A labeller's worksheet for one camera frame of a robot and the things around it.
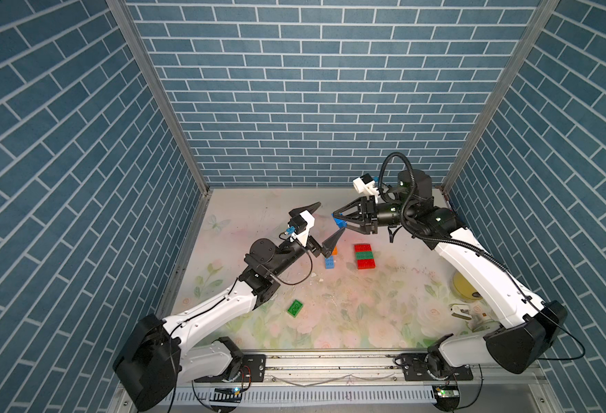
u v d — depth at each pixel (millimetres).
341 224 619
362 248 963
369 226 588
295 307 845
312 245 597
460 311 821
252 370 733
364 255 938
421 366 734
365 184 629
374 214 561
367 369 753
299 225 525
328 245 583
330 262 958
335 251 964
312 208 653
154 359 394
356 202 587
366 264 913
